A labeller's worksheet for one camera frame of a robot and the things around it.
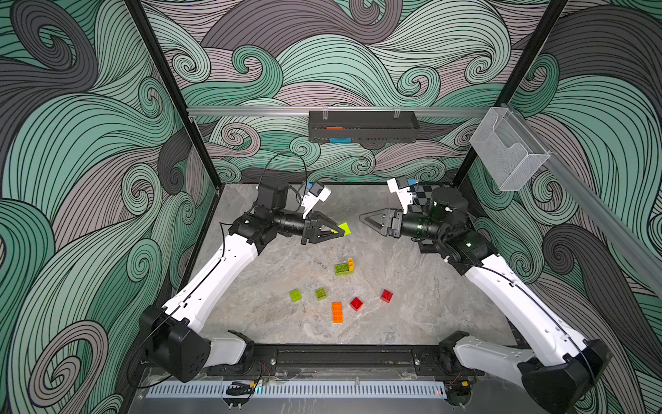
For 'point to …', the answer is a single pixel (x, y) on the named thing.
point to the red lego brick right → (386, 296)
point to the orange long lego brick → (337, 312)
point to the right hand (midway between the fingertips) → (364, 217)
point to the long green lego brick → (342, 269)
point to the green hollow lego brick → (321, 294)
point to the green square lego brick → (344, 227)
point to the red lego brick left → (356, 304)
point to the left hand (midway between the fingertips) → (340, 231)
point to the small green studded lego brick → (296, 296)
